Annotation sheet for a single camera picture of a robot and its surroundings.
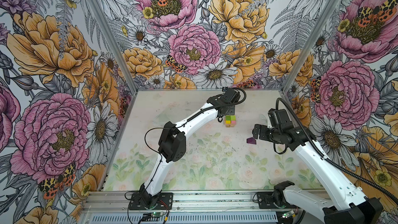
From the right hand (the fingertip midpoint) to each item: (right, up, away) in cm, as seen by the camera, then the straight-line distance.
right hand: (262, 138), depth 77 cm
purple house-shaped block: (-1, -5, +15) cm, 16 cm away
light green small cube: (-13, +8, +22) cm, 27 cm away
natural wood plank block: (-12, +3, +25) cm, 27 cm away
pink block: (-10, +5, +22) cm, 24 cm away
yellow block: (-13, +5, +22) cm, 26 cm away
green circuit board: (-49, -33, -5) cm, 60 cm away
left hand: (-16, +12, +13) cm, 24 cm away
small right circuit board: (+9, -34, -5) cm, 35 cm away
